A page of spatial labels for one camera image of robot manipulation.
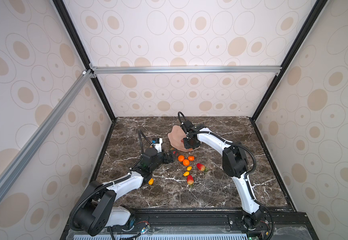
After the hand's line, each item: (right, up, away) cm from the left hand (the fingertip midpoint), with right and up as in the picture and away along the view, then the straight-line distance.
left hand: (175, 148), depth 83 cm
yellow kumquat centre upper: (+9, -13, +8) cm, 18 cm away
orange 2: (+7, -10, +10) cm, 16 cm away
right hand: (+9, 0, +16) cm, 19 cm away
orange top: (+4, -7, +11) cm, 14 cm away
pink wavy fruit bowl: (0, +6, +22) cm, 23 cm away
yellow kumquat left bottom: (-14, -19, +3) cm, 24 cm away
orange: (+10, -8, +12) cm, 17 cm away
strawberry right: (+16, -12, +9) cm, 22 cm away
